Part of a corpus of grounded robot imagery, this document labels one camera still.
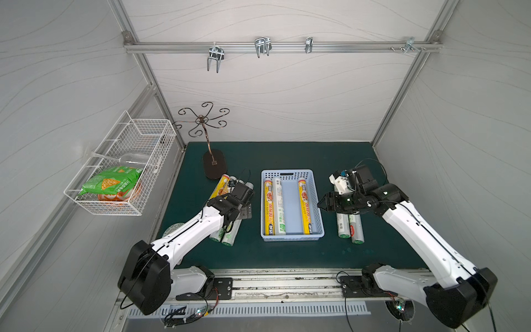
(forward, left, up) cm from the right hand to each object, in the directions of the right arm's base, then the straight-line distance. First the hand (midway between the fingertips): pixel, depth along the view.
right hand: (325, 204), depth 75 cm
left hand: (+1, +34, -9) cm, 35 cm away
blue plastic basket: (-4, +10, -17) cm, 20 cm away
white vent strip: (-33, +48, -19) cm, 61 cm away
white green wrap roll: (-8, +42, -15) cm, 45 cm away
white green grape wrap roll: (-4, +16, -14) cm, 22 cm away
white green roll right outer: (-1, -16, -17) cm, 23 cm away
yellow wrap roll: (+5, +21, -15) cm, 27 cm away
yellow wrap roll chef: (-2, +5, -16) cm, 17 cm away
